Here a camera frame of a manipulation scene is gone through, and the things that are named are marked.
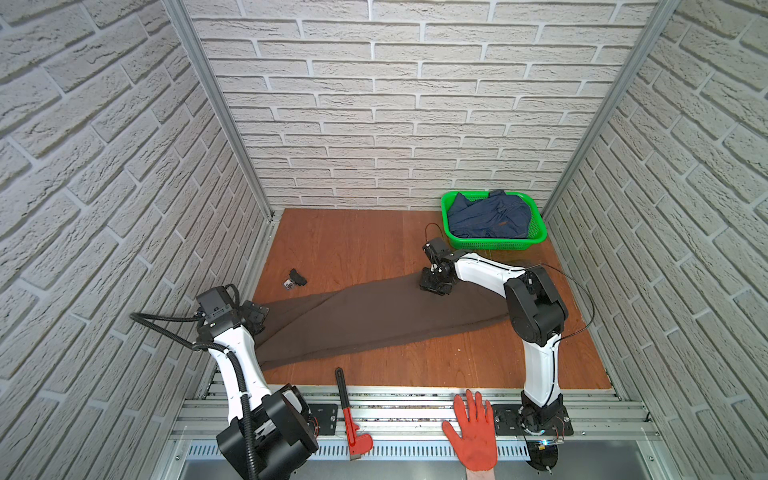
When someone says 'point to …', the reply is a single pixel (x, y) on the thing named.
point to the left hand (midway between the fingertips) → (254, 317)
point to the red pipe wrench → (359, 444)
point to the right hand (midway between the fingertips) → (429, 287)
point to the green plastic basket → (535, 227)
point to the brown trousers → (371, 311)
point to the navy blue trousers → (499, 216)
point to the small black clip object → (294, 280)
